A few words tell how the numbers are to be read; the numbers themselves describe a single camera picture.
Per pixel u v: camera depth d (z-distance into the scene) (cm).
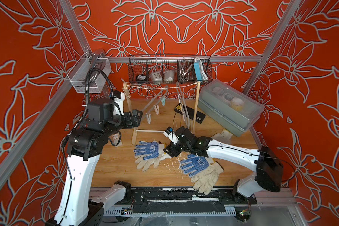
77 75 77
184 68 81
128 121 50
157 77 93
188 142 60
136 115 51
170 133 68
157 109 81
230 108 90
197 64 83
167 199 73
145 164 84
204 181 78
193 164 84
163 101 86
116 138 96
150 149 90
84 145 34
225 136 95
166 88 68
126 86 66
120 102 50
